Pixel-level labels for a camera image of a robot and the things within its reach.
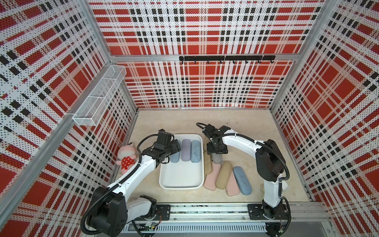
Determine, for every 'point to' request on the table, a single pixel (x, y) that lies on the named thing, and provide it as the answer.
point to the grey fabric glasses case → (216, 158)
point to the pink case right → (232, 188)
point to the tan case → (224, 175)
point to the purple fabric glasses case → (186, 149)
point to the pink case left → (210, 179)
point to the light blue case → (195, 151)
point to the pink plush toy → (126, 155)
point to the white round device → (284, 185)
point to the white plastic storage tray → (183, 175)
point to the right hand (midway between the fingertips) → (217, 151)
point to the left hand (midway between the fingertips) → (177, 146)
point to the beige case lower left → (208, 163)
